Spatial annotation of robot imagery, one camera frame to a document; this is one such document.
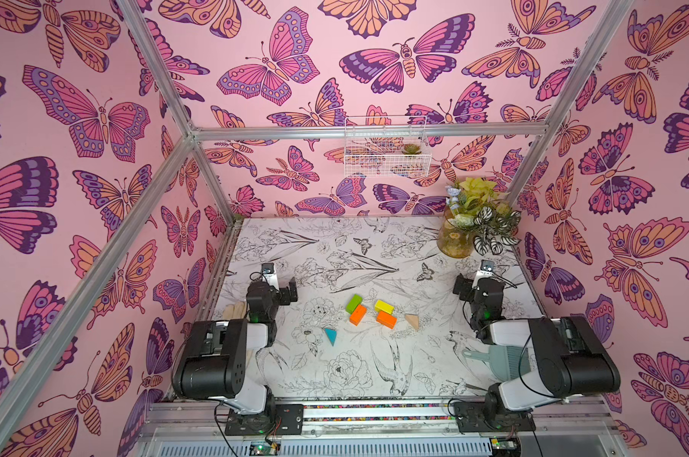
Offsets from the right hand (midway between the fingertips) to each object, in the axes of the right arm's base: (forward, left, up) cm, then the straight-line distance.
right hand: (479, 276), depth 93 cm
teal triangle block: (-18, +48, -9) cm, 52 cm away
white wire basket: (+41, +29, +18) cm, 53 cm away
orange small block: (-13, +30, -6) cm, 34 cm away
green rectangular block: (-7, +41, -6) cm, 42 cm away
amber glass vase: (+14, +6, +2) cm, 15 cm away
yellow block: (-8, +32, -7) cm, 34 cm away
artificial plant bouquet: (+19, 0, +13) cm, 23 cm away
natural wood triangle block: (-13, +22, -7) cm, 26 cm away
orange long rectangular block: (-11, +39, -6) cm, 42 cm away
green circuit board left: (-47, +63, -9) cm, 79 cm away
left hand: (-1, +65, 0) cm, 65 cm away
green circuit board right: (-45, +2, -10) cm, 46 cm away
